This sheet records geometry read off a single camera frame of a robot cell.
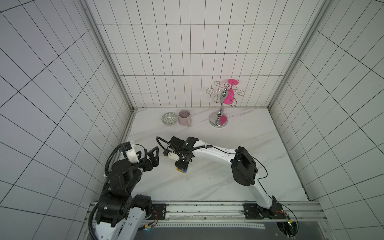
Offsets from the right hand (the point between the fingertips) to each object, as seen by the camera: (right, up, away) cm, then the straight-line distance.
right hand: (180, 159), depth 87 cm
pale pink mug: (+1, +25, +17) cm, 30 cm away
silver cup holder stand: (+27, +24, +24) cm, 44 cm away
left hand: (-12, +9, -20) cm, 25 cm away
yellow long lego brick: (-1, -5, -2) cm, 6 cm away
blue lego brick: (+3, -5, -3) cm, 7 cm away
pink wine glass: (+33, +38, +14) cm, 52 cm away
